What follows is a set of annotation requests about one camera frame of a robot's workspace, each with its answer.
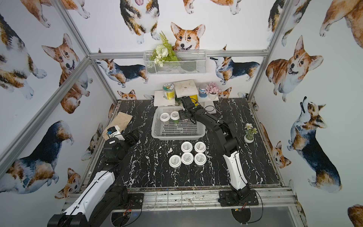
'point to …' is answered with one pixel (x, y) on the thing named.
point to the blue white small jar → (202, 91)
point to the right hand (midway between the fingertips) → (189, 108)
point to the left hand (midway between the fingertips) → (133, 128)
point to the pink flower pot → (212, 89)
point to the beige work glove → (121, 119)
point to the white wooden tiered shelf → (184, 89)
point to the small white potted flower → (249, 137)
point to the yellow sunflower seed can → (168, 90)
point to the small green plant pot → (178, 100)
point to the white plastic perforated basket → (184, 130)
